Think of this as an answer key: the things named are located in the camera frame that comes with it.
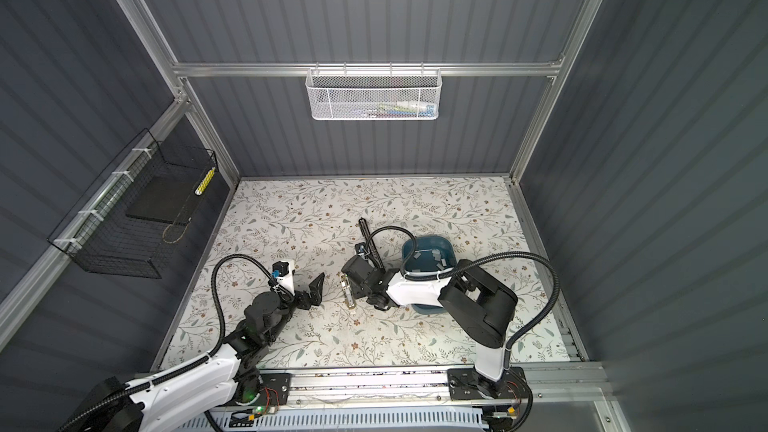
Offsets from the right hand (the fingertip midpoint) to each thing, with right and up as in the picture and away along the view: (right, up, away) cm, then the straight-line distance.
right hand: (362, 280), depth 91 cm
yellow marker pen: (-43, +30, -10) cm, 53 cm away
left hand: (-14, +4, -8) cm, 17 cm away
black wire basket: (-55, +20, -17) cm, 61 cm away
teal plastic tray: (+23, +8, +7) cm, 25 cm away
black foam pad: (-53, +25, -10) cm, 60 cm away
